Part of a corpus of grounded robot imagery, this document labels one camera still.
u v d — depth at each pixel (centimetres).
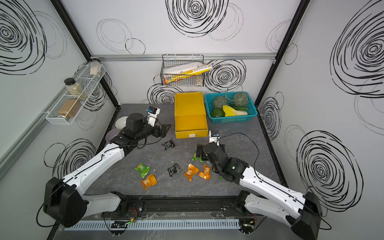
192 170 85
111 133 96
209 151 54
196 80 87
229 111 104
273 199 44
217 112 105
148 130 67
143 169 86
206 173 84
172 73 87
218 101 108
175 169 86
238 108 108
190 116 93
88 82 94
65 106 67
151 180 83
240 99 106
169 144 96
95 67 87
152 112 67
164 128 71
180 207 77
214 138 64
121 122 104
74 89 71
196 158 68
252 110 107
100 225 70
